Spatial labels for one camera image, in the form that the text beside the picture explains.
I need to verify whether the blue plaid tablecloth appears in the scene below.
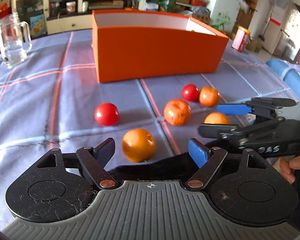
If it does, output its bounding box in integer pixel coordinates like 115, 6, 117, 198
0, 29, 300, 232

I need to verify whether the orange cardboard box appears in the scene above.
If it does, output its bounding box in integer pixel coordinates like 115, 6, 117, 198
91, 9, 230, 83

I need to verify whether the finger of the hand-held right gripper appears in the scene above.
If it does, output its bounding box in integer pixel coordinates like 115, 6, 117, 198
216, 97, 297, 118
198, 117, 286, 140

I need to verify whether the white television cabinet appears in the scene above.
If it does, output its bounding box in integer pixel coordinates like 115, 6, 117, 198
45, 0, 170, 35

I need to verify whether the white mini fridge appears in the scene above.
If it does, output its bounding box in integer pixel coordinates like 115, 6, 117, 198
195, 0, 241, 31

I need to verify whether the tall white refrigerator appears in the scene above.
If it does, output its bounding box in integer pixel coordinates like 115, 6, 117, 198
264, 0, 298, 54

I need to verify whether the glass mug with handle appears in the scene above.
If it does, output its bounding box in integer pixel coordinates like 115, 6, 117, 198
0, 12, 33, 69

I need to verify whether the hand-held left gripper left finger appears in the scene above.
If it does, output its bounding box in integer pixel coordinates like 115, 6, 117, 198
36, 137, 117, 190

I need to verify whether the large blemished tangerine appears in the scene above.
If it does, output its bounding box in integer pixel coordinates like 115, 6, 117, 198
163, 99, 192, 127

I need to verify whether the white glass door cabinet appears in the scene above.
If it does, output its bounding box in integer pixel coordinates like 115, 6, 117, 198
11, 0, 51, 39

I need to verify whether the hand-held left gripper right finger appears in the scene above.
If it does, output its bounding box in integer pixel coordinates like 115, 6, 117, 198
186, 138, 272, 190

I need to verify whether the blue sofa cover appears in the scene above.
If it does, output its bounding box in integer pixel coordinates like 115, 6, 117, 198
266, 58, 300, 102

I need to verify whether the smooth tangerine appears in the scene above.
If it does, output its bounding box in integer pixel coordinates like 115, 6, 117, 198
204, 112, 231, 125

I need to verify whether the small red tomato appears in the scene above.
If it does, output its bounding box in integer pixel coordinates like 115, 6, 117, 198
181, 84, 200, 102

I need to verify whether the red can with yellow lid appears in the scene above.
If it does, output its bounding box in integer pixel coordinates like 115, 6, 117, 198
231, 26, 251, 53

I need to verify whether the large orange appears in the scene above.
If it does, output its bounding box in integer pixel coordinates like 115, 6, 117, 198
122, 128, 157, 163

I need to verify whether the large red tomato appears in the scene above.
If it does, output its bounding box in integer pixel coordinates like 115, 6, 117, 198
94, 102, 120, 127

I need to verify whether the small tangerine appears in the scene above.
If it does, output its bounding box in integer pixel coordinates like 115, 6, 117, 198
199, 87, 220, 107

